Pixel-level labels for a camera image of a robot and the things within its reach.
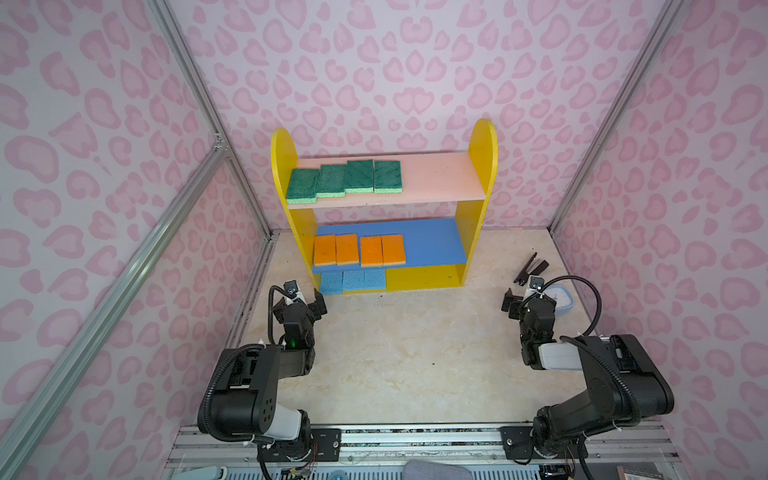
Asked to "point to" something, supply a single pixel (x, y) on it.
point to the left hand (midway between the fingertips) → (301, 289)
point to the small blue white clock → (563, 297)
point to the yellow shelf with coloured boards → (414, 216)
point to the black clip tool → (535, 270)
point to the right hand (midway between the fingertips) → (528, 288)
